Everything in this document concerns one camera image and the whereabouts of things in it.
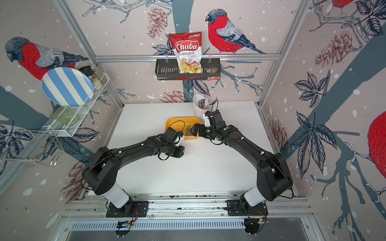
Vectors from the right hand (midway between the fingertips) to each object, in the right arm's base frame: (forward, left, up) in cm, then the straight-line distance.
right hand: (195, 131), depth 84 cm
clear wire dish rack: (-9, +59, +18) cm, 62 cm away
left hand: (-8, +6, -11) cm, 14 cm away
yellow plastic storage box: (0, +6, +6) cm, 9 cm away
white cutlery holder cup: (+31, -2, -8) cm, 32 cm away
